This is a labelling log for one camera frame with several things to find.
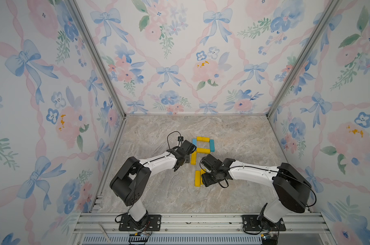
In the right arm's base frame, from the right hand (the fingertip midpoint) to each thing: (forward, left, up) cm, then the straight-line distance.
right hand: (207, 179), depth 87 cm
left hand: (+14, +14, +4) cm, 20 cm away
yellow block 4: (+1, +6, 0) cm, 6 cm away
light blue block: (+27, +7, 0) cm, 28 cm away
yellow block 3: (+14, +8, -1) cm, 16 cm away
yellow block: (+29, +1, -1) cm, 29 cm away
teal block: (+24, -5, -1) cm, 24 cm away
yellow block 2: (+20, +1, -1) cm, 20 cm away
